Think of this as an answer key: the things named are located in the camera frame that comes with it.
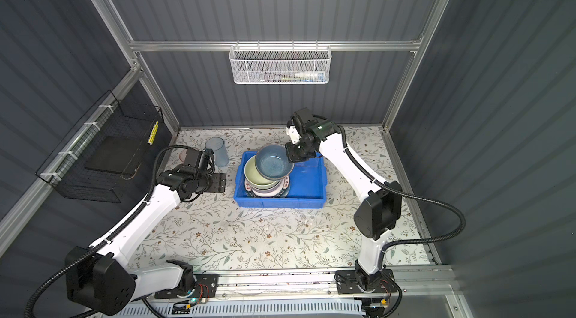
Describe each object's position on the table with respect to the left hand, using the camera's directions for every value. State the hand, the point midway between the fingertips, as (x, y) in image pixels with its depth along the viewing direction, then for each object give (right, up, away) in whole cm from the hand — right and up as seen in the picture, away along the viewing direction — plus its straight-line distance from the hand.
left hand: (214, 180), depth 83 cm
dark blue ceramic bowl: (+22, +7, 0) cm, 23 cm away
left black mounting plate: (+1, -33, -10) cm, 35 cm away
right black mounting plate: (+47, -33, -9) cm, 58 cm away
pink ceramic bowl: (+20, -6, +6) cm, 22 cm away
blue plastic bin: (+36, -4, +14) cm, 39 cm away
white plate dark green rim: (+26, -7, +9) cm, 28 cm away
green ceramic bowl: (+14, -1, +10) cm, 17 cm away
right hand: (+29, +8, -1) cm, 30 cm away
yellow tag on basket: (-23, +18, 0) cm, 29 cm away
